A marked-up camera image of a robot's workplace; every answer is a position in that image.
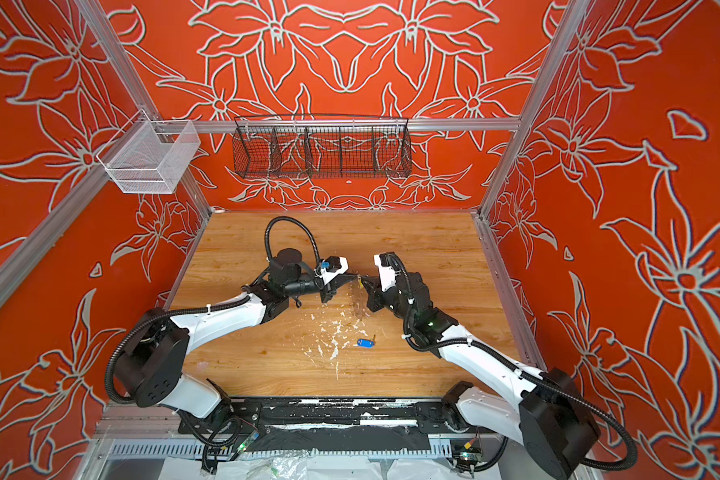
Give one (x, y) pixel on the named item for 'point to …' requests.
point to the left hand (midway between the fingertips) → (353, 270)
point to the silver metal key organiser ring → (358, 298)
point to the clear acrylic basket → (149, 156)
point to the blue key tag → (369, 344)
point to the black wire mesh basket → (319, 147)
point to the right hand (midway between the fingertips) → (360, 277)
